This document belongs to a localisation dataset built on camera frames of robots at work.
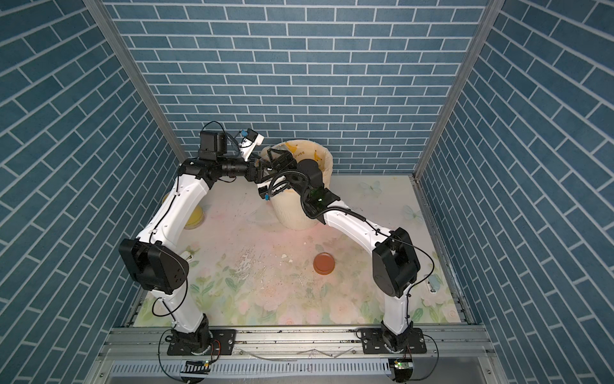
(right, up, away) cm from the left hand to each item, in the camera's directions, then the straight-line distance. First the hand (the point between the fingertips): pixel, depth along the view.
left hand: (279, 167), depth 75 cm
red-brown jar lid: (+15, -35, +16) cm, 42 cm away
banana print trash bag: (+6, +9, +18) cm, 21 cm away
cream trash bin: (+1, -15, +14) cm, 20 cm away
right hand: (+1, +5, 0) cm, 5 cm away
